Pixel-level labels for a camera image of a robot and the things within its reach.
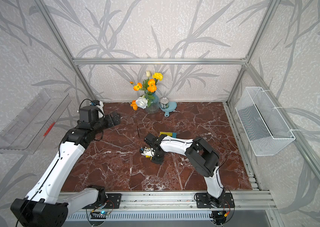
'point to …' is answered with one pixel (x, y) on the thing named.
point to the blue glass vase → (153, 102)
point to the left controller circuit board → (101, 214)
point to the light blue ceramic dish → (172, 107)
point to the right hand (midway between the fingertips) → (157, 157)
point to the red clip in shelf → (48, 130)
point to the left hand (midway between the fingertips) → (114, 116)
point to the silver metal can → (164, 102)
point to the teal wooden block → (174, 135)
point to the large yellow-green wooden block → (169, 134)
